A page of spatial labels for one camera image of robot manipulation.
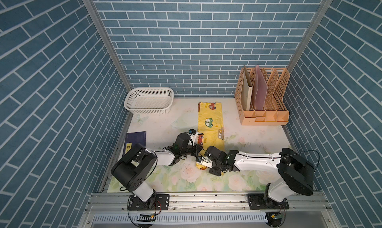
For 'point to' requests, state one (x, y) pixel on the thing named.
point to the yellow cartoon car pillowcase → (210, 124)
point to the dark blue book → (133, 138)
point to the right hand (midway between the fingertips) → (210, 165)
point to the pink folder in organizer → (259, 91)
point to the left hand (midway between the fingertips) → (205, 149)
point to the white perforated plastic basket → (146, 100)
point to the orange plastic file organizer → (275, 112)
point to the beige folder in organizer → (247, 88)
